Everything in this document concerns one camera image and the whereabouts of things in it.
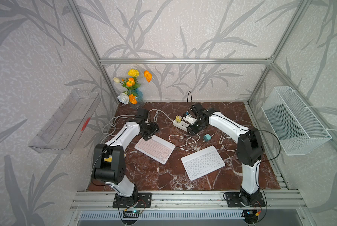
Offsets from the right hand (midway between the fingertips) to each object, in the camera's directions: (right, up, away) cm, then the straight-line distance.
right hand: (190, 130), depth 91 cm
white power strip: (-5, +2, +11) cm, 12 cm away
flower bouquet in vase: (-37, +23, -3) cm, 43 cm away
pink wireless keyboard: (-23, -12, +2) cm, 26 cm away
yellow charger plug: (-8, +7, +9) cm, 14 cm away
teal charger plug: (+12, -6, +5) cm, 14 cm away
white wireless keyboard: (+7, -20, -5) cm, 21 cm away
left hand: (-21, 0, -2) cm, 21 cm away
